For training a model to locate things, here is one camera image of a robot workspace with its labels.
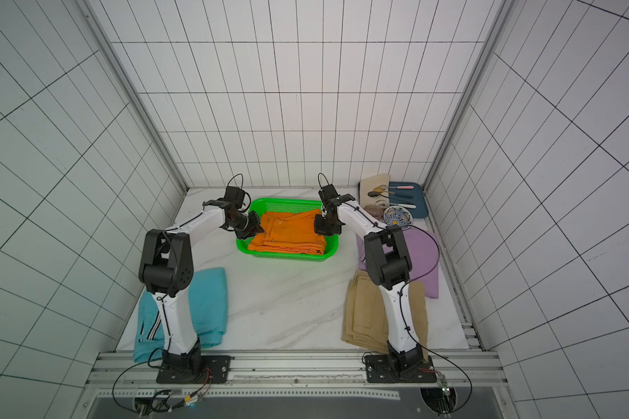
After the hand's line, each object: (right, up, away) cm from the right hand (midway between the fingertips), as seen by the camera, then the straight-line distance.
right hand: (312, 231), depth 100 cm
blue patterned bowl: (+36, +6, +7) cm, 37 cm away
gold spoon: (+32, +18, +18) cm, 41 cm away
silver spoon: (+32, +11, +14) cm, 37 cm away
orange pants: (-9, 0, -2) cm, 9 cm away
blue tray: (+48, +13, +15) cm, 52 cm away
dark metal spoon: (+29, +16, +18) cm, 38 cm away
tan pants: (+17, -26, -20) cm, 37 cm away
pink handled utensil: (+44, +19, +23) cm, 53 cm away
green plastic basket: (-9, +11, +11) cm, 17 cm away
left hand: (-20, 0, -2) cm, 20 cm away
